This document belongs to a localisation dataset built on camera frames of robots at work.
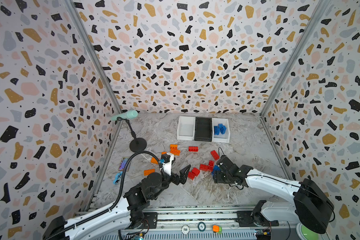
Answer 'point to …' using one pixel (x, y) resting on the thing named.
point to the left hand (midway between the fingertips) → (185, 161)
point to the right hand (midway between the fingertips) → (217, 175)
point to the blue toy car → (117, 177)
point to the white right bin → (224, 137)
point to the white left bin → (186, 128)
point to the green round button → (308, 234)
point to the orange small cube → (215, 228)
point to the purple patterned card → (123, 163)
